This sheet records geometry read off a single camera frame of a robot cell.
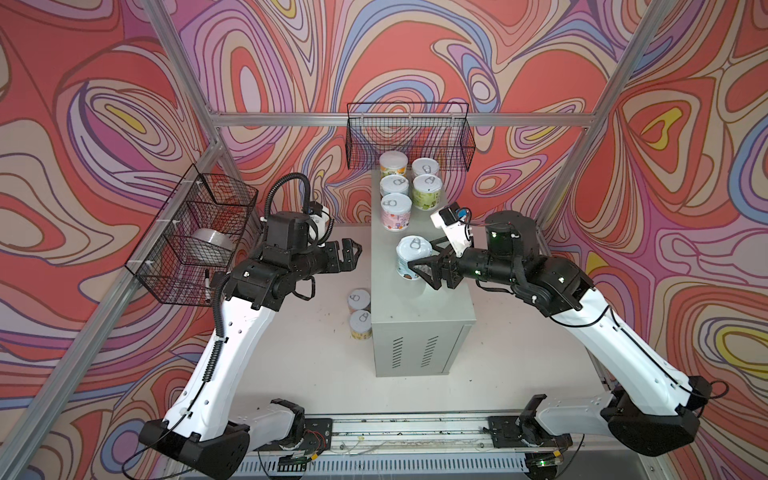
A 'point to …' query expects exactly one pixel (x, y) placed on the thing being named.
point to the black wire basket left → (163, 259)
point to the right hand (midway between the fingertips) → (424, 262)
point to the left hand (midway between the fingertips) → (348, 247)
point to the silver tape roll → (207, 241)
